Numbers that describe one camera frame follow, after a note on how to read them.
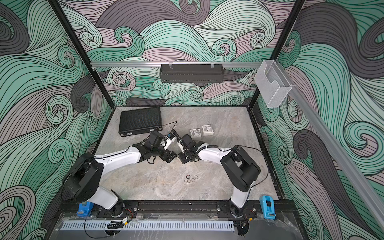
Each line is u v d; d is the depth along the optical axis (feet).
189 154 2.24
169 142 2.58
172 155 2.61
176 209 2.45
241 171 1.51
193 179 2.73
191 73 3.20
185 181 2.73
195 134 3.27
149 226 2.49
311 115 2.04
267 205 2.34
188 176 2.76
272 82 2.56
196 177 2.77
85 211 2.30
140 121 3.40
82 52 2.88
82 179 1.44
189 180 2.73
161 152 2.54
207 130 3.30
